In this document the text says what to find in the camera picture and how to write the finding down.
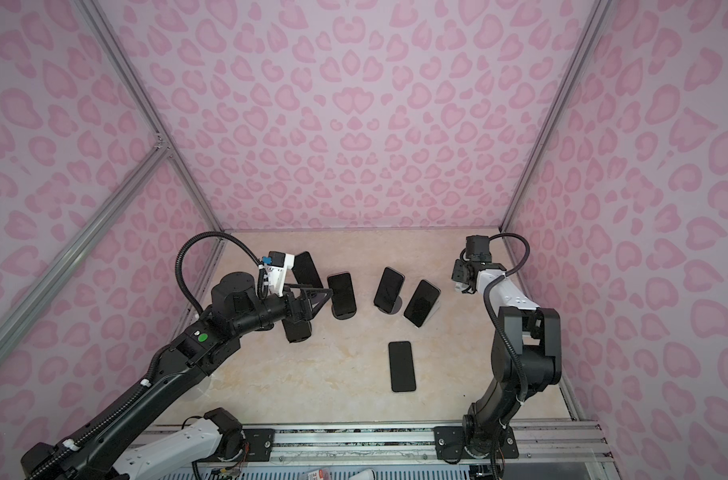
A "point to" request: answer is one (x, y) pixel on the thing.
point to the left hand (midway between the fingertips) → (323, 287)
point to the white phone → (401, 365)
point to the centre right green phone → (389, 289)
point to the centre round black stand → (345, 316)
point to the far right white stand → (431, 314)
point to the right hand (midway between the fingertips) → (471, 268)
